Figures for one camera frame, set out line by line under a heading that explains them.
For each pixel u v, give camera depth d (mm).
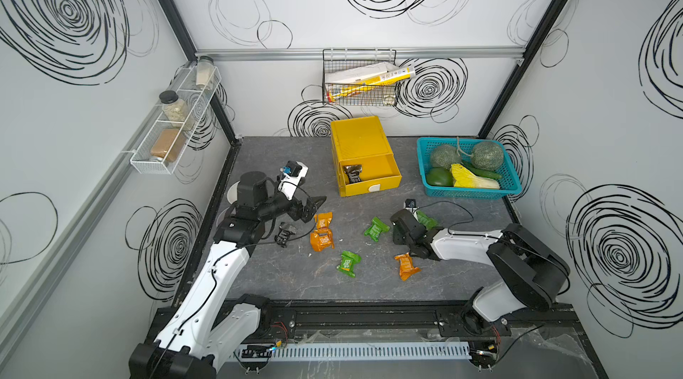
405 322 754
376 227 914
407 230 709
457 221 804
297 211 641
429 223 937
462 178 958
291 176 611
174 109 706
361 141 896
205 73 859
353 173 883
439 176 970
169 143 667
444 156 1000
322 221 932
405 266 826
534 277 440
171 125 739
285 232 904
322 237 889
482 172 982
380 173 886
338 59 931
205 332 412
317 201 655
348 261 829
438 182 968
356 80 867
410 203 826
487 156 977
